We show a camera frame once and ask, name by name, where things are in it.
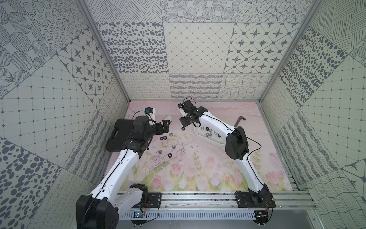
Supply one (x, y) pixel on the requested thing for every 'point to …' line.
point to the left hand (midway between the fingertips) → (161, 118)
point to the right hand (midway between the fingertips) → (187, 121)
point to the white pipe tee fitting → (168, 118)
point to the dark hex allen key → (238, 120)
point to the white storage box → (213, 129)
